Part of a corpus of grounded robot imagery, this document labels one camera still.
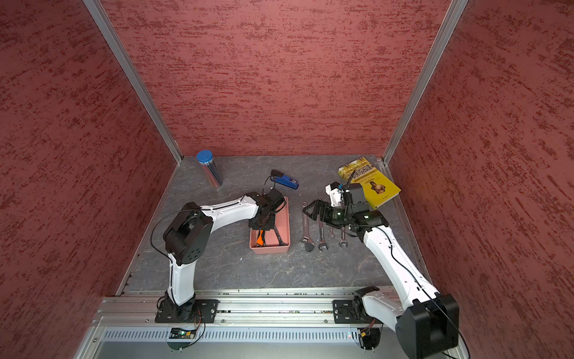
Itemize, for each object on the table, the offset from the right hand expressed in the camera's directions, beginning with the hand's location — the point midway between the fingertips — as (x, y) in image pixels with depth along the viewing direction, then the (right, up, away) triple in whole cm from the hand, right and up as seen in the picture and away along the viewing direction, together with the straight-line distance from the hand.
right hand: (310, 218), depth 77 cm
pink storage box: (-14, -13, +13) cm, 23 cm away
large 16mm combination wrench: (-11, -12, +13) cm, 21 cm away
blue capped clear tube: (-44, +23, +18) cm, 53 cm away
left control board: (-44, -37, -5) cm, 58 cm away
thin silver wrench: (+6, -10, +16) cm, 20 cm away
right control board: (+18, -36, -8) cm, 41 cm away
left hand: (-19, -8, +16) cm, 26 cm away
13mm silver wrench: (+15, -12, +15) cm, 25 cm away
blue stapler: (-14, +15, +33) cm, 39 cm away
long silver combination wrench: (-1, -11, +14) cm, 18 cm away
